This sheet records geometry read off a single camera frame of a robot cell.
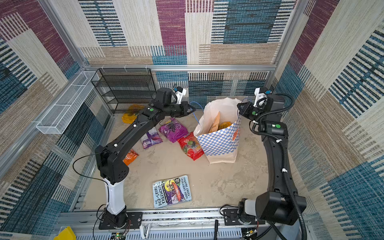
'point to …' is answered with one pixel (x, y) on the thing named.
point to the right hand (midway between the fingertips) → (237, 106)
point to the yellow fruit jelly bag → (224, 125)
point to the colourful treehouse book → (170, 192)
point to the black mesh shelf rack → (126, 90)
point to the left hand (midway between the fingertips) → (197, 106)
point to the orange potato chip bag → (214, 126)
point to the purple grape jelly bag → (173, 130)
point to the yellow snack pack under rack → (130, 117)
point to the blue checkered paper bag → (220, 146)
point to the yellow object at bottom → (66, 234)
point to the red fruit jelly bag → (191, 146)
